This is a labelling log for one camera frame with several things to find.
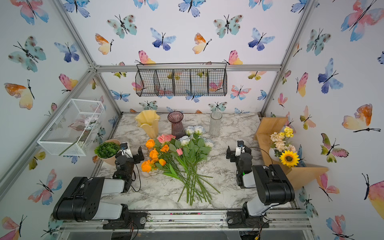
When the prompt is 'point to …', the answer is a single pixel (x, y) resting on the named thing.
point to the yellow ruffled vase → (148, 119)
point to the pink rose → (163, 138)
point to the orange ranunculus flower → (146, 165)
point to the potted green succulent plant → (106, 149)
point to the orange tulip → (162, 162)
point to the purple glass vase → (175, 117)
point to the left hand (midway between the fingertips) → (134, 146)
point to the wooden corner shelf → (298, 175)
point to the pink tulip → (179, 151)
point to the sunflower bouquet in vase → (282, 150)
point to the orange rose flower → (150, 143)
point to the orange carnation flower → (165, 149)
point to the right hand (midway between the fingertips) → (239, 144)
